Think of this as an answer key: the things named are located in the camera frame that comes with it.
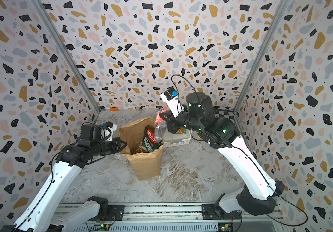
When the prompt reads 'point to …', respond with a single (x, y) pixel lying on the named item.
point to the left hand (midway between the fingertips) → (128, 143)
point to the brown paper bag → (147, 165)
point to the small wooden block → (138, 108)
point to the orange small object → (113, 108)
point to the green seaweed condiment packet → (148, 143)
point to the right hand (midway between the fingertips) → (161, 114)
